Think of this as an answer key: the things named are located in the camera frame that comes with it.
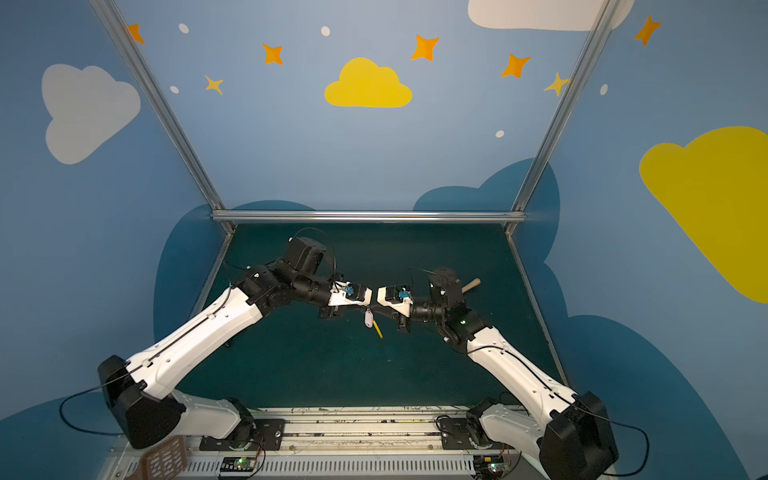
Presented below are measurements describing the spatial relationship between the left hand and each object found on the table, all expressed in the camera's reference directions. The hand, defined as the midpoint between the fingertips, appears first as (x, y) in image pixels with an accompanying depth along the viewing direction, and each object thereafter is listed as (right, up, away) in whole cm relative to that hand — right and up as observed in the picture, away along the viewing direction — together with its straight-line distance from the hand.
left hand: (367, 297), depth 69 cm
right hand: (+2, -1, +2) cm, 2 cm away
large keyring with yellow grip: (+2, -8, +1) cm, 8 cm away
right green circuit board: (+31, -41, +2) cm, 51 cm away
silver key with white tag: (0, -5, 0) cm, 5 cm away
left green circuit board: (-31, -40, +1) cm, 51 cm away
